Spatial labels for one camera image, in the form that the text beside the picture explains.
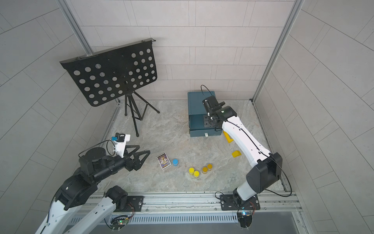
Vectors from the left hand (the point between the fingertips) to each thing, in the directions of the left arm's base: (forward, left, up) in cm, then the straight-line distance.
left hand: (147, 149), depth 63 cm
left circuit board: (-24, +13, -23) cm, 36 cm away
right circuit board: (-23, -45, -26) cm, 57 cm away
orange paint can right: (+1, -30, -23) cm, 37 cm away
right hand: (+20, -29, -6) cm, 36 cm away
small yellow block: (+10, -47, -24) cm, 54 cm away
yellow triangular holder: (+19, -44, -24) cm, 53 cm away
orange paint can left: (0, -27, -24) cm, 36 cm away
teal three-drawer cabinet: (+34, -22, -13) cm, 43 cm away
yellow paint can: (-1, -19, -23) cm, 30 cm away
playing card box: (+5, -3, -24) cm, 25 cm away
